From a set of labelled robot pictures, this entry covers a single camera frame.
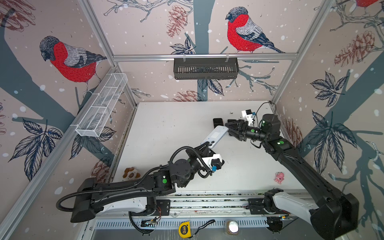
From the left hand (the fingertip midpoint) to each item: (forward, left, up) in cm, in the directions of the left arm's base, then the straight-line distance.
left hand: (205, 142), depth 62 cm
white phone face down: (+39, -24, -34) cm, 57 cm away
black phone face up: (+4, -5, -1) cm, 6 cm away
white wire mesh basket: (+26, +55, -2) cm, 61 cm away
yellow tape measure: (-28, +9, -29) cm, 42 cm away
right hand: (+8, -10, -3) cm, 13 cm away
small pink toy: (-6, -42, -29) cm, 52 cm away
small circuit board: (-25, +28, -34) cm, 51 cm away
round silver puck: (-28, -11, -21) cm, 37 cm away
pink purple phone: (+37, -13, -33) cm, 51 cm away
